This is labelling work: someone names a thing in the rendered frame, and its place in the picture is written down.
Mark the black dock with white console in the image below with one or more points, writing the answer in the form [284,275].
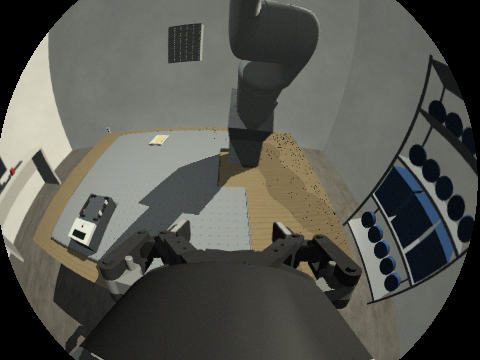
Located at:
[89,231]

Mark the grey flat work mat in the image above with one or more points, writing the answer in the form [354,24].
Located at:
[158,186]

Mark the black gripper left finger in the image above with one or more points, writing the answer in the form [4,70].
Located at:
[120,267]

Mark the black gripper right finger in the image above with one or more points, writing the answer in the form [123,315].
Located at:
[336,273]

